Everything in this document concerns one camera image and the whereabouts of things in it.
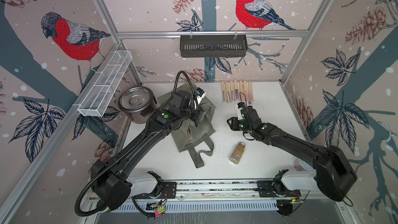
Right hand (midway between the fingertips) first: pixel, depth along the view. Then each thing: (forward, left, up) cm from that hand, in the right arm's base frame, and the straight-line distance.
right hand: (229, 119), depth 86 cm
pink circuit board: (-42, +32, -9) cm, 54 cm away
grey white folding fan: (-5, +23, -12) cm, 26 cm away
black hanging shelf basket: (+47, +9, +18) cm, 51 cm away
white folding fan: (+28, -6, -10) cm, 30 cm away
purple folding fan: (+35, -9, -13) cm, 38 cm away
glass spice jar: (-18, -3, -7) cm, 19 cm away
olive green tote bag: (-6, +20, -11) cm, 24 cm away
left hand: (-1, +14, +15) cm, 20 cm away
